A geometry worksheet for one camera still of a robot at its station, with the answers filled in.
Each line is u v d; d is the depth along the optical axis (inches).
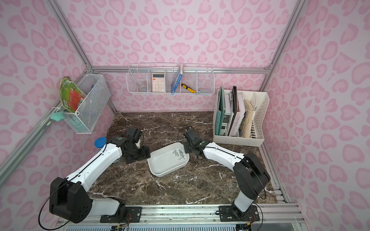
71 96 29.0
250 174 17.6
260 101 39.5
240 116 34.4
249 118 35.5
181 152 37.6
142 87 37.4
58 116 24.7
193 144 26.5
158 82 37.4
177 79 34.7
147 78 40.4
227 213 28.7
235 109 30.9
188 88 38.5
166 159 37.2
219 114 31.4
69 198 15.8
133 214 28.9
